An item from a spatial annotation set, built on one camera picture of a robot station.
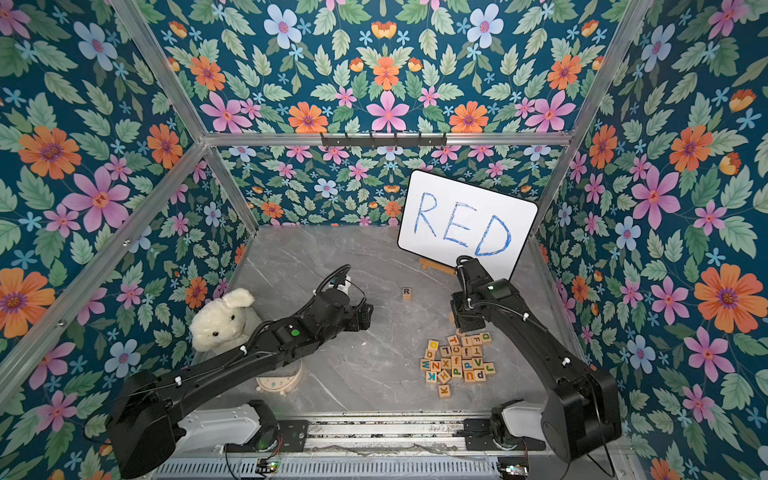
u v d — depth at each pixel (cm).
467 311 58
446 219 96
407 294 98
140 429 39
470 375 81
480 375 81
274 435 67
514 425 62
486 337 88
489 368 82
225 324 74
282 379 80
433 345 86
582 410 40
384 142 93
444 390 78
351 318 64
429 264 104
